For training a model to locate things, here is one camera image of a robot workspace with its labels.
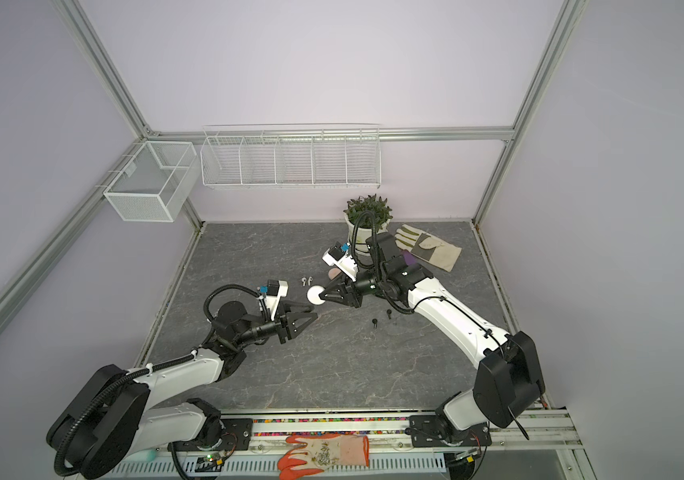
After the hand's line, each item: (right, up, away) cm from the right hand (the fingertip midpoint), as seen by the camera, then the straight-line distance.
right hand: (324, 295), depth 73 cm
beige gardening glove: (+35, +12, +39) cm, 54 cm away
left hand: (-3, -6, +2) cm, 6 cm away
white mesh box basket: (-60, +33, +25) cm, 73 cm away
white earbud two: (-8, +1, +29) cm, 31 cm away
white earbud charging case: (-2, 0, -2) cm, 3 cm away
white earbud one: (-10, +1, +29) cm, 31 cm away
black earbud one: (+19, -9, +23) cm, 31 cm away
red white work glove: (0, -36, -4) cm, 36 cm away
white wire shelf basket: (-13, +43, +25) cm, 51 cm away
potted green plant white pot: (+11, +22, +26) cm, 36 cm away
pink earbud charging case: (0, +3, +31) cm, 32 cm away
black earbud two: (+14, -11, +21) cm, 27 cm away
